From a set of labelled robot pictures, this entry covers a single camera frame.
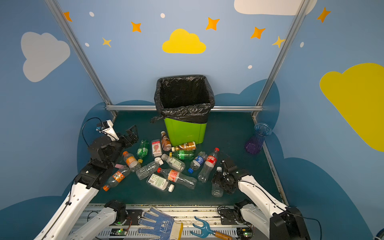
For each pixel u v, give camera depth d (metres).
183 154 0.95
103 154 0.48
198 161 0.90
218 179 0.76
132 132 0.62
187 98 0.99
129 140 0.61
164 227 0.72
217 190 0.78
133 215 0.74
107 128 0.58
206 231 0.72
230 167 0.68
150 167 0.86
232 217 0.73
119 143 0.60
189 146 0.96
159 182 0.82
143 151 0.96
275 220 0.41
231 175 0.61
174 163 0.88
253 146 0.99
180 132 0.90
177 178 0.86
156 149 0.96
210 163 0.89
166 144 0.96
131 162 0.87
